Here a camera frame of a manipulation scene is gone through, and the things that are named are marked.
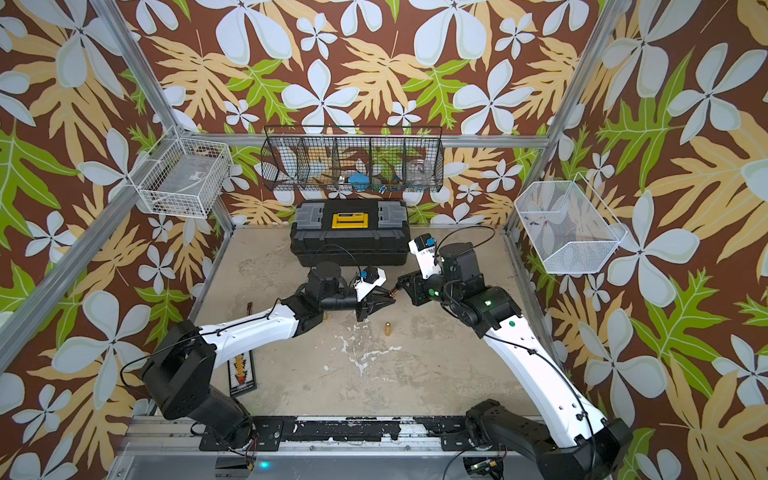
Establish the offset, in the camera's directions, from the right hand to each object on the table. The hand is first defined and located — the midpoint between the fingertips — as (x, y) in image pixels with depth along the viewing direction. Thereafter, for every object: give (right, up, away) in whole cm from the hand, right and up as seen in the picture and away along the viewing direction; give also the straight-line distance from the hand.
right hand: (401, 277), depth 71 cm
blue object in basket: (-12, +29, +23) cm, 39 cm away
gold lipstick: (-3, -17, +18) cm, 25 cm away
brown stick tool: (-49, -12, +27) cm, 57 cm away
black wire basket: (-16, +38, +27) cm, 49 cm away
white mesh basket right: (+50, +13, +13) cm, 53 cm away
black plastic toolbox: (-14, +13, +25) cm, 32 cm away
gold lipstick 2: (-1, -5, +2) cm, 5 cm away
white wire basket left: (-61, +28, +15) cm, 69 cm away
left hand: (-1, -4, +6) cm, 7 cm away
